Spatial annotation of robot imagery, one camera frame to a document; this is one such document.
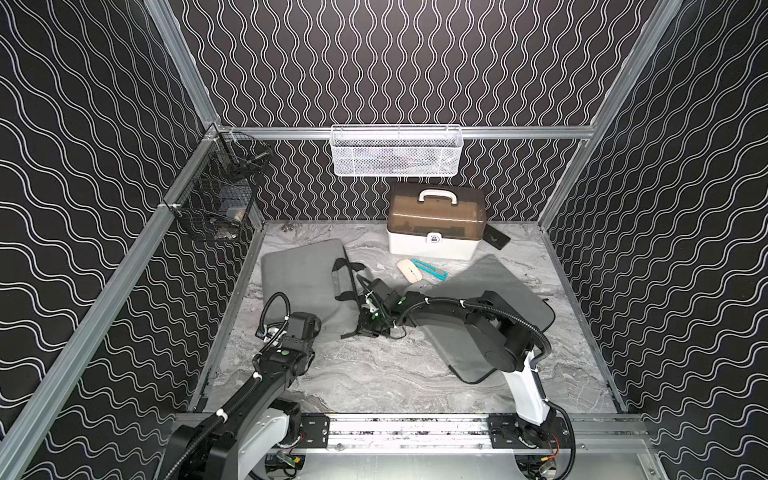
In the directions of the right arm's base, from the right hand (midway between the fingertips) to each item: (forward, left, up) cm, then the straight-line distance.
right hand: (355, 330), depth 91 cm
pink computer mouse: (+21, -18, +1) cm, 27 cm away
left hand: (-1, +14, +4) cm, 15 cm away
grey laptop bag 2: (+21, -43, +1) cm, 48 cm away
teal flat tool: (+24, -25, -1) cm, 35 cm away
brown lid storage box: (+29, -25, +18) cm, 42 cm away
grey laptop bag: (+17, +14, +2) cm, 22 cm away
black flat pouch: (+38, -50, +1) cm, 62 cm away
